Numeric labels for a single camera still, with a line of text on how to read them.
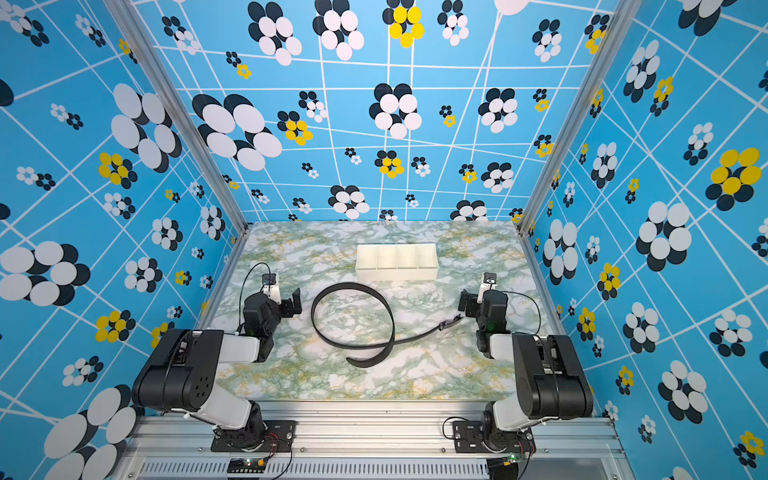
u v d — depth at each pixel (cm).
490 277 81
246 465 72
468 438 72
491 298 72
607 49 74
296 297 87
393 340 85
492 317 71
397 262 109
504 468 71
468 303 86
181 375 45
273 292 82
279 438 72
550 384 44
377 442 74
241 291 102
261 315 72
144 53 74
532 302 99
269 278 79
